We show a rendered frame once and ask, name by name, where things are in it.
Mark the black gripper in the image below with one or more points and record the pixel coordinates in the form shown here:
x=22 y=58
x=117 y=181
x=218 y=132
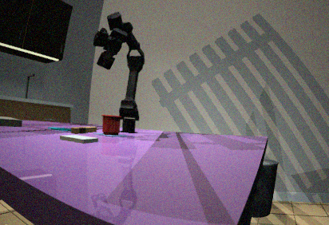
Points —
x=112 y=48

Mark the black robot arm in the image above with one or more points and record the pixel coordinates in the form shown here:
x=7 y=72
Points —
x=128 y=107

